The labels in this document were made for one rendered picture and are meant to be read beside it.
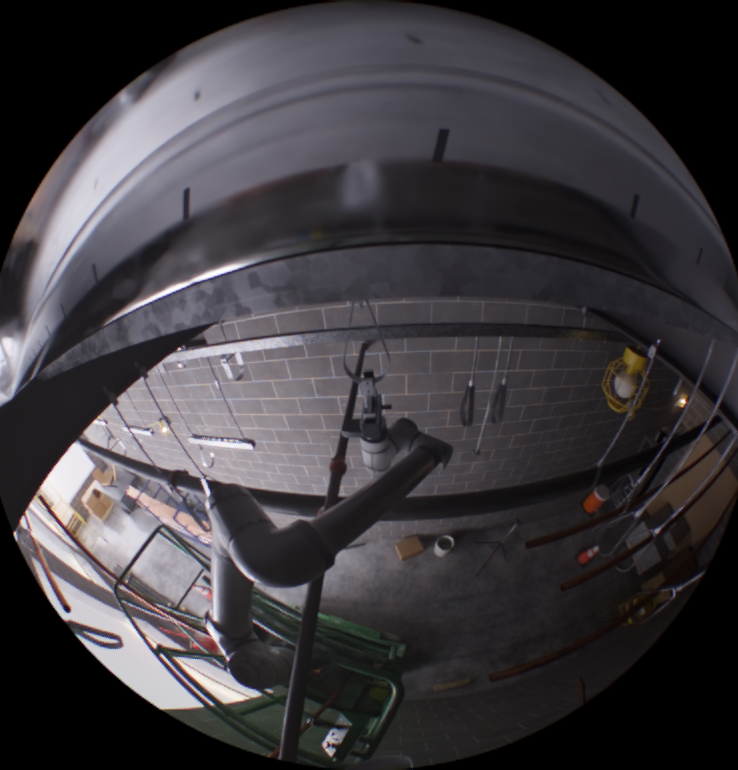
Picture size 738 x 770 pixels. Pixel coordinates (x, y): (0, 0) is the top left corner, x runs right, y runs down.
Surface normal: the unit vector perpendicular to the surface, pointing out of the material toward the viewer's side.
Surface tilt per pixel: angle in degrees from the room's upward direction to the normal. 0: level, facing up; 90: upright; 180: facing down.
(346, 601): 0
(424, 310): 90
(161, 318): 90
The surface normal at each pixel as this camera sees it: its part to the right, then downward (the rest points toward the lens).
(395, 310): -0.07, 0.54
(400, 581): -0.09, -0.84
